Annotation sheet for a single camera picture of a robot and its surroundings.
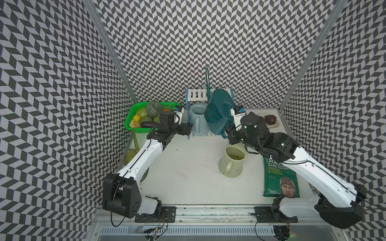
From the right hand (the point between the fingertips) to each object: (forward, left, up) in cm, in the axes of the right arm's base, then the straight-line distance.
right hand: (229, 130), depth 66 cm
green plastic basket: (+33, +63, -24) cm, 75 cm away
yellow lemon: (+28, +57, -23) cm, 67 cm away
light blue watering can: (+17, +13, -19) cm, 29 cm away
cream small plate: (+25, -40, -29) cm, 55 cm away
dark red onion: (+29, -37, -28) cm, 55 cm away
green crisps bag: (-13, -29, -28) cm, 42 cm away
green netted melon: (+34, +46, -20) cm, 60 cm away
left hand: (+13, +22, -11) cm, 28 cm away
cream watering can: (-10, -2, -14) cm, 17 cm away
